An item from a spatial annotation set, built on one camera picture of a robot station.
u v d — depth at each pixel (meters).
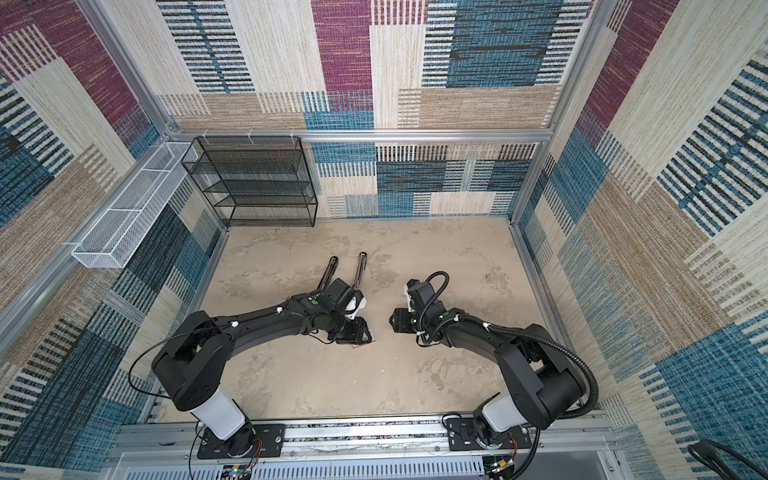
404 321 0.79
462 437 0.73
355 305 0.74
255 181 1.10
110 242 0.70
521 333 0.48
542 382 0.44
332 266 1.05
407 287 0.86
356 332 0.76
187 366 0.45
